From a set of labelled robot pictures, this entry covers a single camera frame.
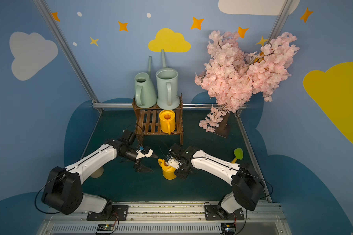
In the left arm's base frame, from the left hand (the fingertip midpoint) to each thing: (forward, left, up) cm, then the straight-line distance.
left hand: (155, 161), depth 78 cm
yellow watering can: (+19, -6, +11) cm, 23 cm away
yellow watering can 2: (-4, -8, -4) cm, 10 cm away
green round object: (+13, -53, -13) cm, 56 cm away
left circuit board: (-29, +23, -15) cm, 40 cm away
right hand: (-3, -15, -7) cm, 17 cm away
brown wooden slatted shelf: (+28, +8, 0) cm, 29 cm away
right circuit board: (-28, -39, -15) cm, 50 cm away
